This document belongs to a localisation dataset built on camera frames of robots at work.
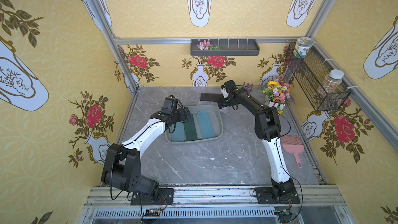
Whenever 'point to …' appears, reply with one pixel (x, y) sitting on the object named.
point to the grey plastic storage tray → (216, 117)
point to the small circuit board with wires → (153, 212)
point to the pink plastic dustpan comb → (293, 144)
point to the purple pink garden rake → (249, 87)
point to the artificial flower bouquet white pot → (276, 94)
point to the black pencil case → (211, 97)
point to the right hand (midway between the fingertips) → (229, 100)
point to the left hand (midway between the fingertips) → (177, 113)
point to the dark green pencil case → (190, 129)
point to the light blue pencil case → (204, 124)
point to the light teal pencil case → (179, 134)
